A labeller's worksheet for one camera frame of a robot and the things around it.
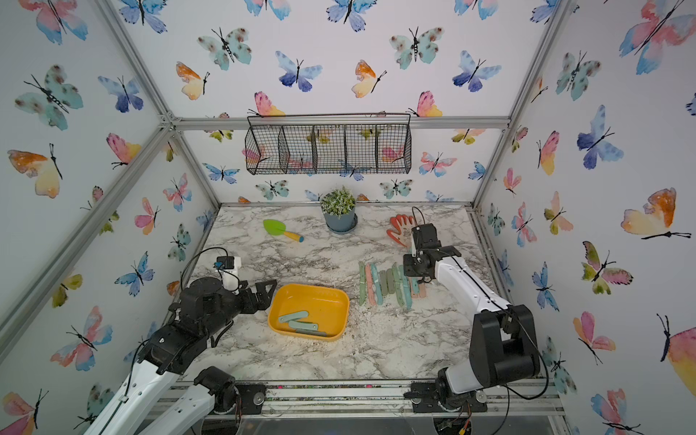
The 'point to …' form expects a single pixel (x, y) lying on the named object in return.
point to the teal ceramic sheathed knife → (377, 283)
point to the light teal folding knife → (294, 316)
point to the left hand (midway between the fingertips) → (265, 281)
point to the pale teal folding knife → (303, 325)
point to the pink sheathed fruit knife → (371, 285)
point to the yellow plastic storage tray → (327, 307)
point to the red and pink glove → (405, 224)
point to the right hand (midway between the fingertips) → (417, 263)
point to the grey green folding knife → (312, 332)
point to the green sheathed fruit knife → (362, 283)
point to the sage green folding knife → (382, 277)
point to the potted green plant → (338, 207)
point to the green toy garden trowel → (277, 227)
